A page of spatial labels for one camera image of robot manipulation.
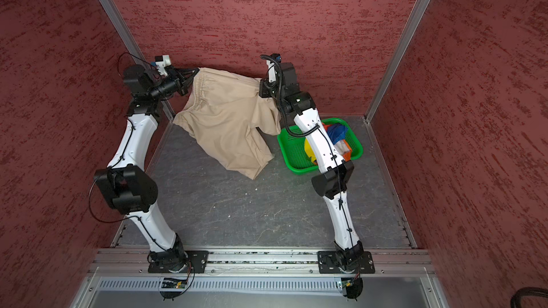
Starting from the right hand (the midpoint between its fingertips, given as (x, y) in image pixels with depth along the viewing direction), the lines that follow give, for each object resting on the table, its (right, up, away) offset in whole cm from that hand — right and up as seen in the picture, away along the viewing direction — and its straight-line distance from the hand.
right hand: (262, 83), depth 80 cm
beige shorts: (-18, -10, +10) cm, 23 cm away
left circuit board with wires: (-31, -74, -7) cm, 80 cm away
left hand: (-22, +2, -7) cm, 23 cm away
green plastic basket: (+13, -25, +18) cm, 33 cm away
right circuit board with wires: (+33, -73, -8) cm, 80 cm away
